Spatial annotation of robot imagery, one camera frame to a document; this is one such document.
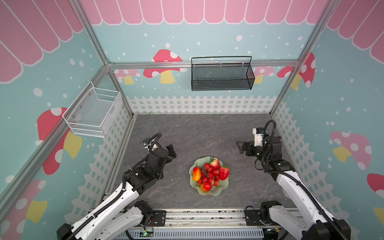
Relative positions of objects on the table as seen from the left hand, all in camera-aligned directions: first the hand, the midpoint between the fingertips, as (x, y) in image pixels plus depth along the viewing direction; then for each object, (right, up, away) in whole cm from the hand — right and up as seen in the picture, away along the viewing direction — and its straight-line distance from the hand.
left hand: (167, 152), depth 76 cm
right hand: (+39, +5, +4) cm, 39 cm away
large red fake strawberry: (+30, -12, +5) cm, 32 cm away
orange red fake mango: (+15, -13, +6) cm, 21 cm away
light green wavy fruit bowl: (+16, -8, +12) cm, 22 cm away
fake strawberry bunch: (+22, -14, +7) cm, 27 cm away
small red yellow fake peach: (+20, -18, 0) cm, 26 cm away
